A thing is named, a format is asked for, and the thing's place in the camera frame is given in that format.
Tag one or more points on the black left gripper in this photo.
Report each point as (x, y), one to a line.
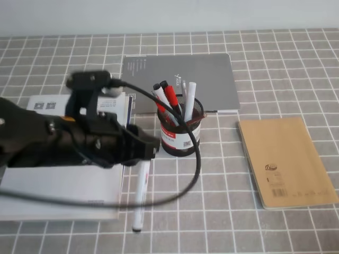
(104, 142)

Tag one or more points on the black cap white marker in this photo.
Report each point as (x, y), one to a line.
(140, 195)

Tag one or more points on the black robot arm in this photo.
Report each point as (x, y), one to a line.
(30, 139)

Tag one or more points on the black mesh pen holder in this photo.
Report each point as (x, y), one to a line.
(175, 139)

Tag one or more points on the white pen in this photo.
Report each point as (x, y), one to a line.
(190, 99)

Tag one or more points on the brown pencil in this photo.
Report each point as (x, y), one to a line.
(196, 119)

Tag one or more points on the white paperback book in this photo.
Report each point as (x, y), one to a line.
(90, 184)

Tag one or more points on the black cap marker rear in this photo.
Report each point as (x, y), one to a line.
(160, 94)

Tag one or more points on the red cap marker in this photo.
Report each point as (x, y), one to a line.
(171, 96)

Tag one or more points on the grey hardcover book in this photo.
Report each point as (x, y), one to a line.
(213, 75)

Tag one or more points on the brown kraft notebook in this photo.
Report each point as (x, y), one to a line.
(287, 169)

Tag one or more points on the grey checkered tablecloth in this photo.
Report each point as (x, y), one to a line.
(278, 73)

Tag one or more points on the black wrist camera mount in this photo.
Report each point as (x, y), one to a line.
(85, 88)

